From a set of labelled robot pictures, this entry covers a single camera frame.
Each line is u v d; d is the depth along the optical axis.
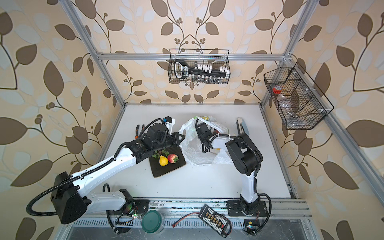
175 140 0.66
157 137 0.59
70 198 0.38
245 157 0.52
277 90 0.88
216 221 0.69
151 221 0.62
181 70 0.85
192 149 0.89
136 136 1.02
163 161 0.86
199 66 0.82
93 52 0.89
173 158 0.87
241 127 1.02
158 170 0.85
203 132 0.79
